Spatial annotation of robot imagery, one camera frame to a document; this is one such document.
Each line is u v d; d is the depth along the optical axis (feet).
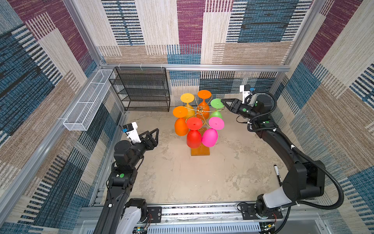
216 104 2.49
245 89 2.26
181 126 2.55
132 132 1.99
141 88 3.62
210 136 2.45
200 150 3.09
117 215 1.45
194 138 2.39
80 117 2.30
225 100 2.45
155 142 2.08
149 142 2.02
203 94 2.65
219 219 2.39
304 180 1.40
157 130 2.23
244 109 2.21
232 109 2.30
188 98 2.60
